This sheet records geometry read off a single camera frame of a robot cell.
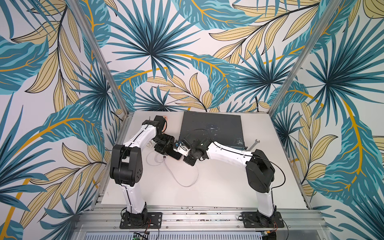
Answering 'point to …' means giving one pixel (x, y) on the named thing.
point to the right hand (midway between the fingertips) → (178, 166)
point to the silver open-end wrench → (253, 145)
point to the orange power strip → (165, 118)
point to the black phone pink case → (174, 154)
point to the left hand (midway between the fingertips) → (173, 147)
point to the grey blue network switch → (224, 129)
